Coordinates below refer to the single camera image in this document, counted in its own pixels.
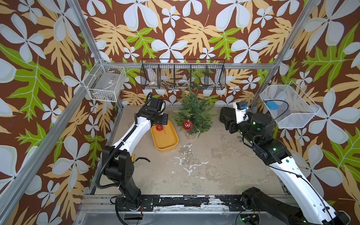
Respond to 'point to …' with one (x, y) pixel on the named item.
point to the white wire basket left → (105, 82)
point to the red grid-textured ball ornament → (159, 127)
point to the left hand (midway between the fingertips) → (164, 116)
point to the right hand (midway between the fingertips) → (228, 112)
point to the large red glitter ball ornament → (187, 125)
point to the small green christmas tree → (192, 108)
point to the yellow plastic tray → (166, 139)
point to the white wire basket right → (296, 109)
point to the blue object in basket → (272, 105)
